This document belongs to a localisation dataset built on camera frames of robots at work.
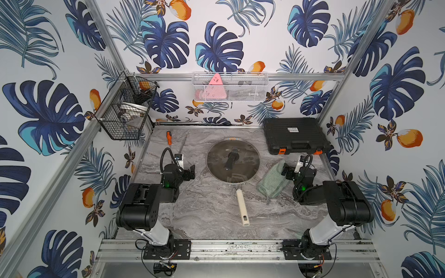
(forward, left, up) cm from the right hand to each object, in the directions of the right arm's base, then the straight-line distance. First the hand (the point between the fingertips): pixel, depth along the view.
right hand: (295, 165), depth 96 cm
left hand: (-1, +61, +3) cm, 61 cm away
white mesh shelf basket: (+37, +32, +26) cm, 55 cm away
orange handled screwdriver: (+23, +76, -2) cm, 79 cm away
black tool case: (+22, -5, +1) cm, 22 cm away
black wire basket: (+11, +88, +28) cm, 92 cm away
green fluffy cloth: (-8, +13, -5) cm, 16 cm away
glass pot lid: (+19, +34, -8) cm, 40 cm away
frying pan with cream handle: (-4, +33, -1) cm, 33 cm away
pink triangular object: (+26, +44, +30) cm, 60 cm away
